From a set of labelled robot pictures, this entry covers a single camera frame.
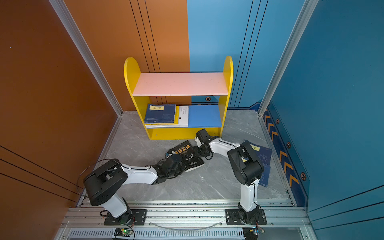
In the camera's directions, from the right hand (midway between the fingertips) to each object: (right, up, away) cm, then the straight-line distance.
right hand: (194, 155), depth 95 cm
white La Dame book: (-7, +21, -1) cm, 23 cm away
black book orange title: (-5, +3, +1) cm, 6 cm away
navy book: (-21, +26, -3) cm, 34 cm away
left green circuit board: (-34, -32, -24) cm, 52 cm away
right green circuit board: (+28, -33, -25) cm, 50 cm away
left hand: (-1, -3, -7) cm, 7 cm away
